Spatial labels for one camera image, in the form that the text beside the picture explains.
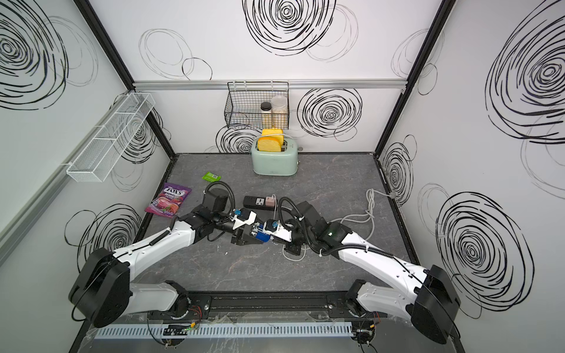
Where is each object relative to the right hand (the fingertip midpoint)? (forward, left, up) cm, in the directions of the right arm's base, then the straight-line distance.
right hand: (275, 238), depth 74 cm
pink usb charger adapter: (+20, +4, -9) cm, 22 cm away
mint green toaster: (+42, -1, -9) cm, 43 cm away
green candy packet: (+36, +35, -13) cm, 52 cm away
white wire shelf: (+18, +60, +19) cm, 65 cm away
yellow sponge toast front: (+41, +5, +5) cm, 42 cm away
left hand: (+1, +4, +2) cm, 4 cm away
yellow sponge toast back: (+50, +6, +5) cm, 51 cm away
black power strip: (+21, +10, -12) cm, 27 cm away
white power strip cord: (+17, -39, -14) cm, 45 cm away
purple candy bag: (+21, +51, -12) cm, 56 cm away
